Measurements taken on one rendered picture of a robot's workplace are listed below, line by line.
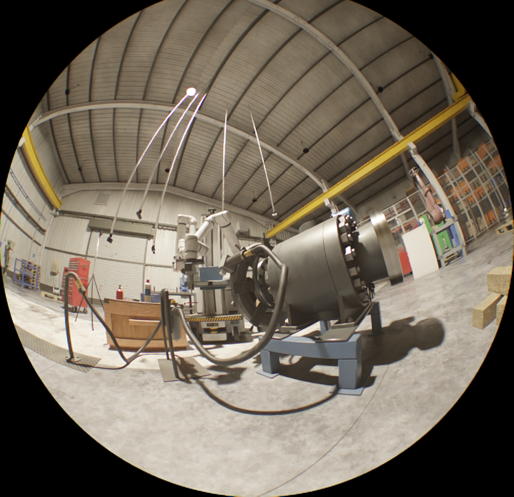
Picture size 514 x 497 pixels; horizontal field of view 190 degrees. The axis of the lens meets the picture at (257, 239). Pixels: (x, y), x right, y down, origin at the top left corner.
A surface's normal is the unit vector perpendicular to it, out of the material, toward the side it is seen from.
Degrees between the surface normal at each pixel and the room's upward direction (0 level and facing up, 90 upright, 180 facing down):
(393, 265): 120
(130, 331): 90
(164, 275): 90
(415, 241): 90
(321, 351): 90
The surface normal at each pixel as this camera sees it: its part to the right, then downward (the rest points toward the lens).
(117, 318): 0.63, -0.36
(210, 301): 0.12, -0.38
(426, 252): -0.83, -0.11
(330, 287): -0.65, 0.26
